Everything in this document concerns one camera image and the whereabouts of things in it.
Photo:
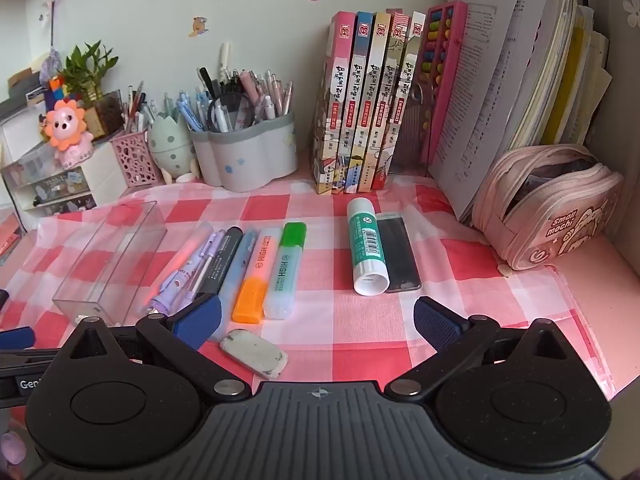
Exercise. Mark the black magnifying glass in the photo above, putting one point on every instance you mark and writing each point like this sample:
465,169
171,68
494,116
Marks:
232,95

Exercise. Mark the green bamboo plant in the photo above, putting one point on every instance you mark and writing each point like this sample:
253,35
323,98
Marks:
90,67

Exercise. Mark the orange highlighter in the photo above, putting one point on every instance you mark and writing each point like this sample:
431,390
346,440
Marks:
250,300

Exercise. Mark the dark grey marker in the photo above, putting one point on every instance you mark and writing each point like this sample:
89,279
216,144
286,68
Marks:
225,255

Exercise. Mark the green highlighter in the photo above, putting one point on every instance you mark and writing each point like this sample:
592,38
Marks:
285,270

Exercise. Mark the clear jar of brown seeds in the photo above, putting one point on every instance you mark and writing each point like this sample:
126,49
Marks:
111,112

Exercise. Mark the purple hanging ornament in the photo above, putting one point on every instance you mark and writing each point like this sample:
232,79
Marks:
52,57

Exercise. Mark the pink patterned folder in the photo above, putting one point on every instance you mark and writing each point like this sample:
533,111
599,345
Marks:
9,237

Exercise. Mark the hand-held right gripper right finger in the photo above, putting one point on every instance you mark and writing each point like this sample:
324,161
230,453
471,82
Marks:
437,325

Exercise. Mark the bunch of pastel pens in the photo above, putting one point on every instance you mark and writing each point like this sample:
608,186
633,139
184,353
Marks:
270,95

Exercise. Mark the clear plastic box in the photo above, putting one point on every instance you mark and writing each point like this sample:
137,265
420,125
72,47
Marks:
115,240

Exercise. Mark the pink pencil case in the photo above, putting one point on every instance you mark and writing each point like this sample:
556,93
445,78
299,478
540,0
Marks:
550,230

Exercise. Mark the bunch of red and black pens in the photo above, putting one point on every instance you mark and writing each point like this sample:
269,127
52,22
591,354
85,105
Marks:
135,110

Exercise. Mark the light blue pen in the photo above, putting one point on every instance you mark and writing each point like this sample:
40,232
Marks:
240,270

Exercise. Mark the green and white glue stick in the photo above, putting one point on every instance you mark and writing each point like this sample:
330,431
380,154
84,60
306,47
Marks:
367,245

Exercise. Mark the stack of paper workbooks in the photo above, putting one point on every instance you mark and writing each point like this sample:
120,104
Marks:
550,60

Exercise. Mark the translucent pink pen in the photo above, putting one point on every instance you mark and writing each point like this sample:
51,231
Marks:
192,247

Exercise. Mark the pink and orange lion toy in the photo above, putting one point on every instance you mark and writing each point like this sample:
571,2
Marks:
65,130

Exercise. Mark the purple pen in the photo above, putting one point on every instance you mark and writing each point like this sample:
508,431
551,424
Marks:
175,292

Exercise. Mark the illustrated paperback book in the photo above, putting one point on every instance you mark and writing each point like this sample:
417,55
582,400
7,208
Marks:
357,110
340,110
407,85
390,105
375,100

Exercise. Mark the white cardboard box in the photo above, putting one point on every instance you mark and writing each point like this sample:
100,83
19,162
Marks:
20,135

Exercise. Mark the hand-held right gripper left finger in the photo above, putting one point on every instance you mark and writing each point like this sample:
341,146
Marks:
197,320

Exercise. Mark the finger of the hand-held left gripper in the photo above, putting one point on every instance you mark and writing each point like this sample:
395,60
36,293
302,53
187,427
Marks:
17,337
3,300

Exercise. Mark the white cloud-shaped pen holder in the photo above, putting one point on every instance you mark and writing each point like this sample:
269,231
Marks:
250,160

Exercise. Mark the white desktop drawer cabinet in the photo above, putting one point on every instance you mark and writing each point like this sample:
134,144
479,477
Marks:
107,172

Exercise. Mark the pink perforated pen holder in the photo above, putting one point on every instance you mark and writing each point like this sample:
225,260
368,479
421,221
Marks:
135,160

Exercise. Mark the dark small box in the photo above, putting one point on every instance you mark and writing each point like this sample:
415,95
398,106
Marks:
27,85

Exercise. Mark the grey notebook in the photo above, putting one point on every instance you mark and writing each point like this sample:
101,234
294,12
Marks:
15,110

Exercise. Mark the white flower sticker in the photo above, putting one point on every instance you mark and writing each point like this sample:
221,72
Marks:
632,10

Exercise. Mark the pink abacus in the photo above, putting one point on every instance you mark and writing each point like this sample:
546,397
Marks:
452,60

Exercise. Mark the white eraser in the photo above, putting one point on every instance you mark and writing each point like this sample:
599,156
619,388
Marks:
252,352

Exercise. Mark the colourful puzzle cube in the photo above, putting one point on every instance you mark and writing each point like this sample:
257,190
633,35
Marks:
56,89

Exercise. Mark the clear printed drawer organizer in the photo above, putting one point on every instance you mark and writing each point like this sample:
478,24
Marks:
50,185

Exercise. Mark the grey click pen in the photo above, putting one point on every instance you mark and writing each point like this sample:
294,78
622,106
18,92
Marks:
169,105

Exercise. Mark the mint egg-shaped holder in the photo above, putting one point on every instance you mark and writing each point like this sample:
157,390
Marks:
170,150

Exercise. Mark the black case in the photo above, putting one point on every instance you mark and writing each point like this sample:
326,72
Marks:
400,255

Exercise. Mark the red checkered tablecloth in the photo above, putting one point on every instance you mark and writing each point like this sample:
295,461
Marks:
450,270

